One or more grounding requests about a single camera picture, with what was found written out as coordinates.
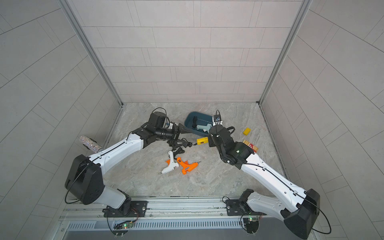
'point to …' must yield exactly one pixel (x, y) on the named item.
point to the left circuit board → (122, 228)
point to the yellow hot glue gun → (202, 140)
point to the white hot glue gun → (173, 165)
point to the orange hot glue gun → (186, 167)
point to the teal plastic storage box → (193, 119)
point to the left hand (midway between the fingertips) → (191, 136)
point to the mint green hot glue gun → (205, 128)
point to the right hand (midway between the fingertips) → (212, 131)
